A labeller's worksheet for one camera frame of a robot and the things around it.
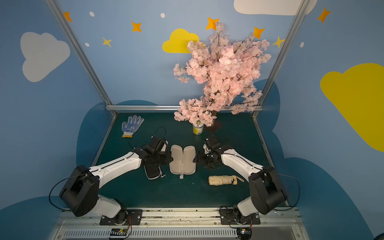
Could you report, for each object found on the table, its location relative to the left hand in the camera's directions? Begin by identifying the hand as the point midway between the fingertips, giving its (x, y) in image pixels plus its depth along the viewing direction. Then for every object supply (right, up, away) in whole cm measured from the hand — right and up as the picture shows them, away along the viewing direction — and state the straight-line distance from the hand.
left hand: (175, 157), depth 87 cm
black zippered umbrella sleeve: (-13, -9, 0) cm, 16 cm away
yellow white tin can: (+14, +17, +18) cm, 29 cm away
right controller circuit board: (+37, -36, -13) cm, 53 cm away
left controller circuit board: (-26, -35, -13) cm, 45 cm away
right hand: (+15, -2, 0) cm, 15 cm away
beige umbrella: (+28, -13, -3) cm, 31 cm away
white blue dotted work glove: (-36, +20, +28) cm, 50 cm away
